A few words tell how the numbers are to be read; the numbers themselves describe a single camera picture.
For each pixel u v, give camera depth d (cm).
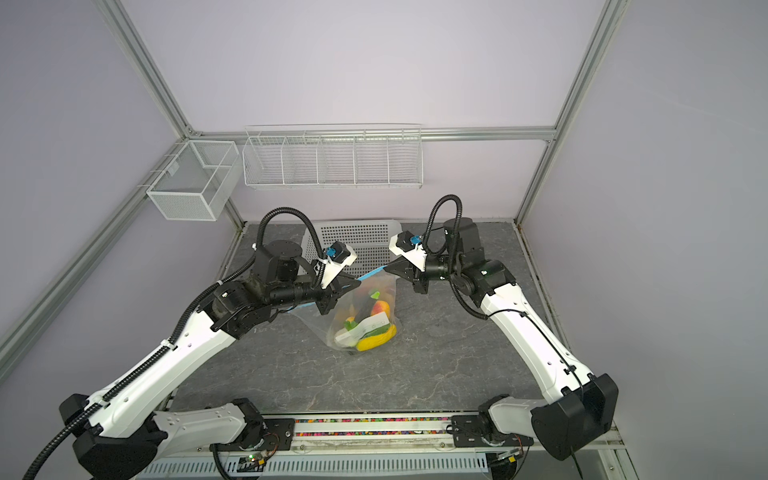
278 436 73
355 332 73
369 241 112
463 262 55
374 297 79
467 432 74
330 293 56
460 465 71
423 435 75
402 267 63
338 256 53
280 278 50
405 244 55
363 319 74
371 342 80
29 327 52
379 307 82
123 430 39
